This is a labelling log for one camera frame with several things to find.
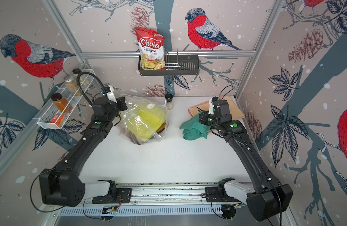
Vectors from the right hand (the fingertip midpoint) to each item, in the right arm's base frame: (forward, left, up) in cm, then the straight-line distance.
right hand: (198, 113), depth 76 cm
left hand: (+8, +41, +7) cm, 43 cm away
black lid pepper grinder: (+27, +19, -16) cm, 37 cm away
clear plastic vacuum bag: (+8, +38, -2) cm, 39 cm away
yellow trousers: (-4, +30, -4) cm, 30 cm away
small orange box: (-12, +67, +8) cm, 69 cm away
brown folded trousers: (-9, +36, -18) cm, 41 cm away
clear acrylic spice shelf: (-7, +75, +10) cm, 76 cm away
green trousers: (-7, +2, -5) cm, 9 cm away
